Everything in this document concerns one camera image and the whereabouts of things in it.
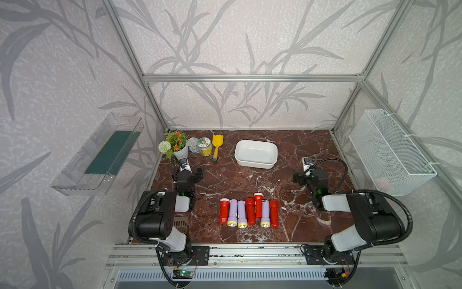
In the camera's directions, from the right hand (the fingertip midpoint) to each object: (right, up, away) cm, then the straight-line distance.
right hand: (303, 166), depth 94 cm
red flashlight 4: (-17, -22, -11) cm, 30 cm away
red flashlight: (-41, -17, -8) cm, 45 cm away
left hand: (-61, 0, -2) cm, 61 cm away
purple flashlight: (-37, -23, -14) cm, 46 cm away
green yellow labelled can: (-54, +11, +8) cm, 56 cm away
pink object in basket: (+25, -5, -22) cm, 33 cm away
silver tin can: (-62, +11, +11) cm, 64 cm away
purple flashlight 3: (-22, -23, -14) cm, 35 cm away
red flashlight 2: (-29, -20, -11) cm, 36 cm away
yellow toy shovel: (-49, +14, +21) cm, 55 cm away
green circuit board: (-55, -40, -24) cm, 72 cm away
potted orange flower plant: (-69, +12, +1) cm, 70 cm away
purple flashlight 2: (-33, -23, -14) cm, 43 cm away
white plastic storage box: (-24, +6, +11) cm, 27 cm away
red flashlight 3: (-25, -15, -6) cm, 30 cm away
